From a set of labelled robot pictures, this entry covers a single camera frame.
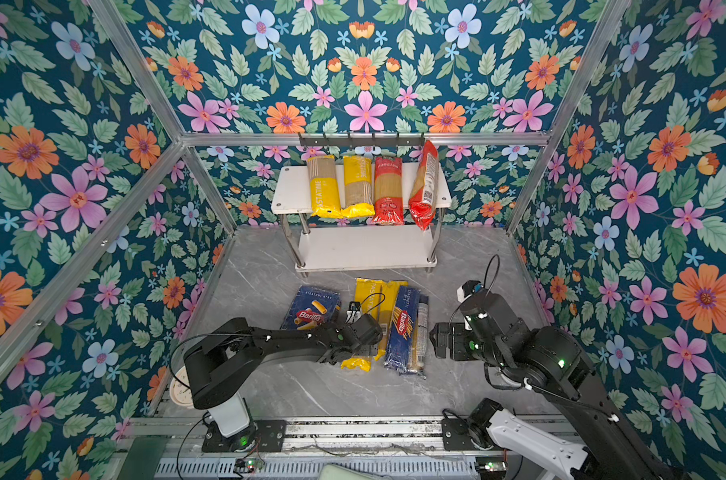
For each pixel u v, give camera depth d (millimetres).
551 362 364
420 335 880
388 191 780
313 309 907
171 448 731
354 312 802
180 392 784
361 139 918
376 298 983
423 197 751
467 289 548
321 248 1065
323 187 799
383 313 930
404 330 861
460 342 528
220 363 485
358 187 788
